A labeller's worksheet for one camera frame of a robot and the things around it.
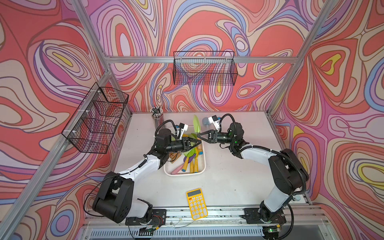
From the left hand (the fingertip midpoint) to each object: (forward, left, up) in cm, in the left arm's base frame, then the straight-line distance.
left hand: (201, 145), depth 74 cm
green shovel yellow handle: (+6, +8, -20) cm, 23 cm away
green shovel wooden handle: (+9, +2, +4) cm, 10 cm away
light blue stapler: (-20, -49, -18) cm, 56 cm away
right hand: (+3, +1, 0) cm, 4 cm away
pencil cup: (+28, +28, -5) cm, 40 cm away
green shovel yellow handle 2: (+7, 0, -16) cm, 17 cm away
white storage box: (+1, +6, -21) cm, 22 cm away
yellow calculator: (-22, +2, -22) cm, 31 cm away
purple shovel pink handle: (-4, +14, -20) cm, 24 cm away
